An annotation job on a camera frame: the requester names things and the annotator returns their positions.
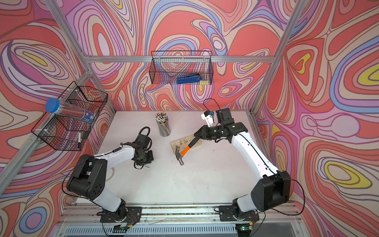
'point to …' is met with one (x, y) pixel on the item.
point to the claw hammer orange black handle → (179, 155)
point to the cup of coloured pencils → (165, 129)
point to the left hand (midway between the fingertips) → (153, 161)
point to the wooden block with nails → (184, 144)
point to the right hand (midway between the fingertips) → (196, 138)
